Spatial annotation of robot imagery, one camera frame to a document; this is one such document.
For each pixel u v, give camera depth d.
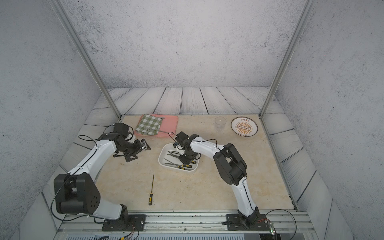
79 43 0.82
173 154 0.98
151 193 0.83
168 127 1.15
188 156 0.81
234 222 0.73
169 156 0.98
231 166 0.53
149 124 1.15
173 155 0.98
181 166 0.92
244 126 1.14
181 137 0.78
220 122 1.11
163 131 1.13
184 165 0.91
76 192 0.42
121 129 0.69
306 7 0.71
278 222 0.74
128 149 0.72
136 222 0.73
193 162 0.93
